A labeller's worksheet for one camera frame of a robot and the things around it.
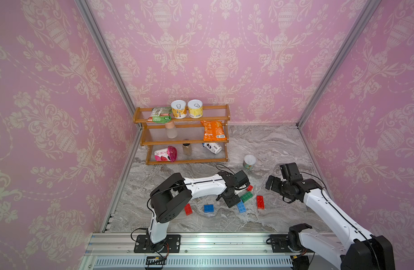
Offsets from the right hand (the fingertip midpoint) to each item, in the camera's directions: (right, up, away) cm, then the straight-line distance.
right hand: (274, 185), depth 84 cm
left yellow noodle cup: (-48, +38, -3) cm, 61 cm away
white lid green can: (-11, +11, +10) cm, 18 cm away
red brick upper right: (-12, -3, +5) cm, 13 cm away
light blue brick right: (-17, -10, -1) cm, 20 cm away
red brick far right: (-7, -9, +1) cm, 11 cm away
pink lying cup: (-56, +15, +10) cm, 59 cm away
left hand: (-22, -7, +2) cm, 23 cm away
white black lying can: (-31, +19, +15) cm, 39 cm away
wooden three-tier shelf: (-53, +23, +14) cm, 59 cm away
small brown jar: (-46, +18, +13) cm, 51 cm away
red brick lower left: (-44, -12, -1) cm, 45 cm away
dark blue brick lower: (-33, -11, -1) cm, 35 cm away
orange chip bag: (-31, +28, +10) cm, 43 cm away
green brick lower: (-14, -6, +2) cm, 15 cm away
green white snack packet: (-57, +35, -3) cm, 67 cm away
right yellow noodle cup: (-40, +39, -3) cm, 55 cm away
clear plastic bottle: (-54, +28, +7) cm, 61 cm away
